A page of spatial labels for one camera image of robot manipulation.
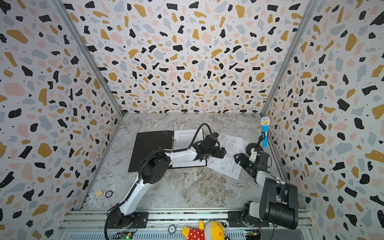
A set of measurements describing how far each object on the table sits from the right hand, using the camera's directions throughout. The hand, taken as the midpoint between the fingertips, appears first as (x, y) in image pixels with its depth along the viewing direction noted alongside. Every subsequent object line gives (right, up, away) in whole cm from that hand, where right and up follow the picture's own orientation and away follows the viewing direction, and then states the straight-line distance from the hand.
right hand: (238, 156), depth 92 cm
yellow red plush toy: (-18, -27, -27) cm, 42 cm away
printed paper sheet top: (-35, +10, +15) cm, 39 cm away
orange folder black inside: (-61, +8, +12) cm, 63 cm away
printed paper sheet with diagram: (-6, -6, +3) cm, 9 cm away
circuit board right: (+2, -34, -20) cm, 39 cm away
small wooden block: (-79, -18, -11) cm, 81 cm away
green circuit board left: (-59, -34, -21) cm, 72 cm away
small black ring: (-74, -19, -10) cm, 76 cm away
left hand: (-9, +4, +3) cm, 10 cm away
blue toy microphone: (+12, +21, -10) cm, 26 cm away
